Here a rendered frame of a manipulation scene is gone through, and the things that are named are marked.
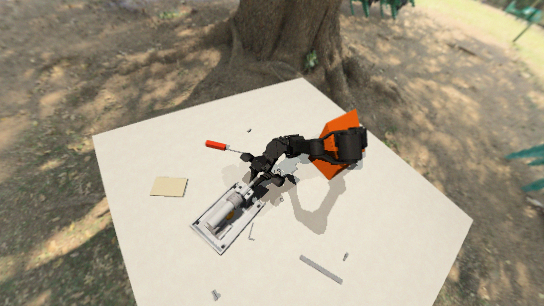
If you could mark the red-handled screwdriver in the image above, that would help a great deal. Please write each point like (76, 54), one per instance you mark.
(217, 145)

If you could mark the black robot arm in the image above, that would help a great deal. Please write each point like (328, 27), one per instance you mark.
(350, 143)

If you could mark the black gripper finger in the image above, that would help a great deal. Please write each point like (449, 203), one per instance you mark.
(254, 173)
(261, 178)

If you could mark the grey flat bar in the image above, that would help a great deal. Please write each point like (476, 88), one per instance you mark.
(322, 270)

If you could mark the grey metal shaft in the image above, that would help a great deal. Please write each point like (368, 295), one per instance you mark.
(253, 182)

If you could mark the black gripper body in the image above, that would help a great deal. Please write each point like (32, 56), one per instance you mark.
(276, 179)

